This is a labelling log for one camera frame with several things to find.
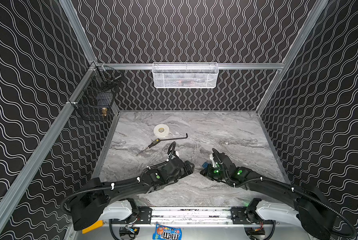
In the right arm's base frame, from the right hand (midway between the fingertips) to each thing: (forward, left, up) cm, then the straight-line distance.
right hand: (200, 173), depth 82 cm
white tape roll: (+34, +26, -6) cm, 43 cm away
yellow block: (-24, +51, -7) cm, 57 cm away
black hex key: (+27, +15, -6) cm, 31 cm away
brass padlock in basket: (+25, +52, +23) cm, 63 cm away
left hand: (-1, +2, +6) cm, 7 cm away
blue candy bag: (-27, +18, -5) cm, 32 cm away
